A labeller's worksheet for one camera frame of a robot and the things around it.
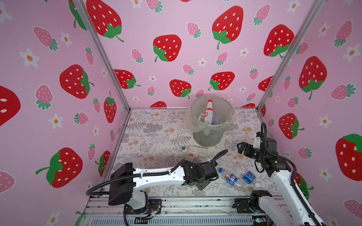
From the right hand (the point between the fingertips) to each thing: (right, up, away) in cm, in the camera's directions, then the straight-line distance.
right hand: (243, 147), depth 81 cm
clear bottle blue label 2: (+2, -17, -1) cm, 17 cm away
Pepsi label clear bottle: (-8, -17, -2) cm, 19 cm away
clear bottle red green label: (-28, -5, +17) cm, 33 cm away
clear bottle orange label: (-23, +17, +14) cm, 32 cm away
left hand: (-23, -16, -6) cm, 29 cm away
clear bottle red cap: (-19, +21, +8) cm, 29 cm away
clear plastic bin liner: (-10, +25, +10) cm, 29 cm away
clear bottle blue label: (-14, +16, +7) cm, 22 cm away
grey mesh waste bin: (-20, +6, +6) cm, 22 cm away
